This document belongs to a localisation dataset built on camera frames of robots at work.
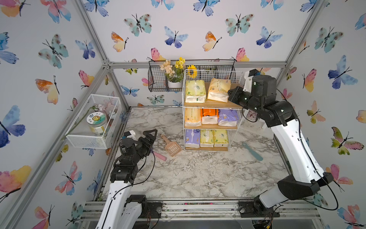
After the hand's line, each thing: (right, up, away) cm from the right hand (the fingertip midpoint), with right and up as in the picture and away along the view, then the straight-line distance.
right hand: (229, 89), depth 63 cm
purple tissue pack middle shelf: (+3, -12, +13) cm, 18 cm away
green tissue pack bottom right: (+4, -26, +32) cm, 41 cm away
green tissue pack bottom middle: (-6, -25, +32) cm, 41 cm away
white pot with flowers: (-26, +9, +28) cm, 40 cm away
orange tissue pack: (-7, -11, +12) cm, 18 cm away
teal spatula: (+28, -38, +30) cm, 56 cm away
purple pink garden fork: (-35, -37, +29) cm, 59 cm away
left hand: (-34, -21, +10) cm, 41 cm away
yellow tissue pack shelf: (-16, -12, +14) cm, 24 cm away
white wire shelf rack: (-16, -23, +33) cm, 43 cm away
